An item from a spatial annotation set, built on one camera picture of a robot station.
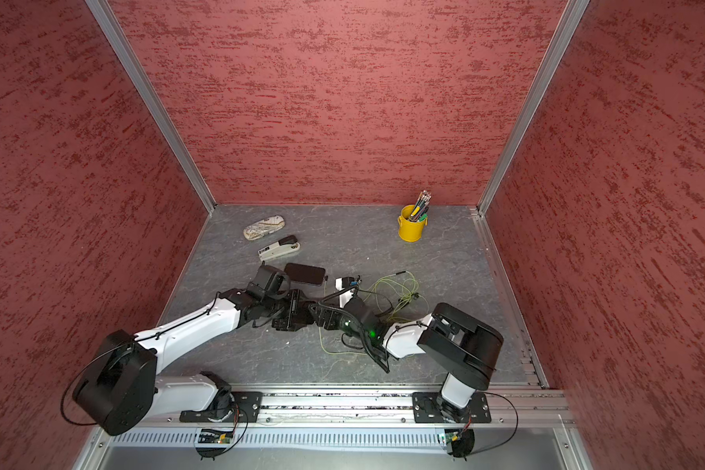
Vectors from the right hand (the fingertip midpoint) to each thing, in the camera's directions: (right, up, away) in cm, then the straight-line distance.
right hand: (315, 314), depth 83 cm
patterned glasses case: (-24, +26, +27) cm, 45 cm away
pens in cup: (+35, +33, +19) cm, 52 cm away
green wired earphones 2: (+6, -11, 0) cm, 13 cm away
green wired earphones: (+28, +2, +9) cm, 30 cm away
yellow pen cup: (+32, +24, +25) cm, 47 cm away
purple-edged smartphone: (-3, +1, -6) cm, 7 cm away
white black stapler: (-15, +19, +22) cm, 33 cm away
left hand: (-1, 0, +1) cm, 1 cm away
